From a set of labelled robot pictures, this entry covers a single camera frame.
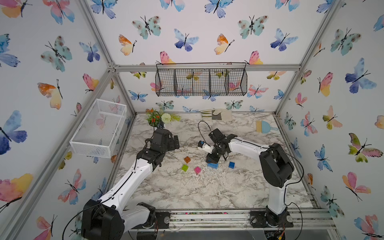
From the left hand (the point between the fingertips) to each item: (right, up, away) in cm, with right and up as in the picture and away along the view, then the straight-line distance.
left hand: (170, 137), depth 82 cm
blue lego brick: (+35, -17, +9) cm, 40 cm away
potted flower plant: (-12, +11, +14) cm, 22 cm away
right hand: (+22, -12, +10) cm, 27 cm away
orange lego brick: (+8, -14, +11) cm, 20 cm away
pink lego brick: (+15, -20, +8) cm, 26 cm away
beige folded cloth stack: (+30, +16, +36) cm, 50 cm away
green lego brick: (+7, -19, +8) cm, 22 cm away
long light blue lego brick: (+24, -18, +9) cm, 31 cm away
